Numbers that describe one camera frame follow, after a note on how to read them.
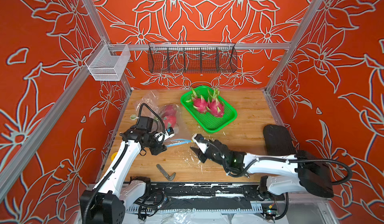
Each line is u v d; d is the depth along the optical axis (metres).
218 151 0.54
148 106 0.71
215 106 0.96
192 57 0.97
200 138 0.64
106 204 0.37
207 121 1.00
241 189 0.74
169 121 0.92
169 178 0.77
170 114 0.95
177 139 0.83
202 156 0.66
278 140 0.84
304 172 0.41
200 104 1.00
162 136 0.67
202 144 0.62
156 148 0.68
